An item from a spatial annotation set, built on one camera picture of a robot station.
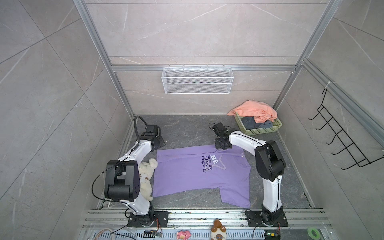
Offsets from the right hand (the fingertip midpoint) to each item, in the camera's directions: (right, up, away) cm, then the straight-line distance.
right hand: (221, 144), depth 99 cm
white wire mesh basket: (-16, +44, +2) cm, 47 cm away
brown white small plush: (-7, -37, -31) cm, 49 cm away
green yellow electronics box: (+20, -40, -29) cm, 53 cm away
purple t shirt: (-20, -15, -9) cm, 26 cm away
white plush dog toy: (-45, -13, -17) cm, 50 cm away
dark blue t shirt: (+24, +15, +12) cm, 31 cm away
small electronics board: (-40, -41, -27) cm, 64 cm away
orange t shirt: (+31, +23, +7) cm, 39 cm away
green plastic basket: (+40, +13, +5) cm, 43 cm away
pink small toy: (-23, -38, -32) cm, 55 cm away
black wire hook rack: (+49, -2, -40) cm, 64 cm away
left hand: (-41, +4, -6) cm, 41 cm away
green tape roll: (+40, -39, -29) cm, 63 cm away
